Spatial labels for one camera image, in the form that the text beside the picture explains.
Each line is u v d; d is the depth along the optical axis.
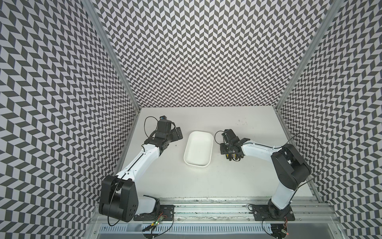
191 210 0.75
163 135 0.65
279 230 0.66
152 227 0.68
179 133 0.79
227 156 0.92
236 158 0.91
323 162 0.79
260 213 0.74
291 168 0.48
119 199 0.40
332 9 0.68
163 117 0.76
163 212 0.72
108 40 0.83
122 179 0.43
